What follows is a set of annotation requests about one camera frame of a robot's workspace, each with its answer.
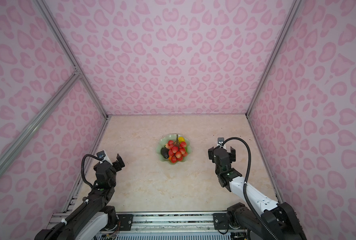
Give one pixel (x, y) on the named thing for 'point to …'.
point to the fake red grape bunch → (176, 150)
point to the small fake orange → (170, 158)
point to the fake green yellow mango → (181, 139)
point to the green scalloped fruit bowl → (164, 139)
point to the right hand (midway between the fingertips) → (221, 146)
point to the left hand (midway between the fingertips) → (111, 155)
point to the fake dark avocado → (164, 152)
